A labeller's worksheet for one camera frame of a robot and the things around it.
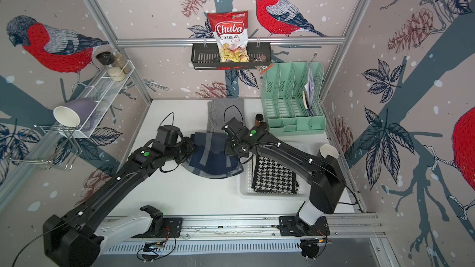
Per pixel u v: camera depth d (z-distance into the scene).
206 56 0.95
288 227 0.73
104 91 0.82
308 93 0.93
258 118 0.99
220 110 1.10
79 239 0.38
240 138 0.59
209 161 0.79
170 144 0.60
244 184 0.83
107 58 0.78
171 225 0.73
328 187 0.42
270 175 0.82
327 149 0.86
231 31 0.81
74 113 0.61
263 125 1.04
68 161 0.64
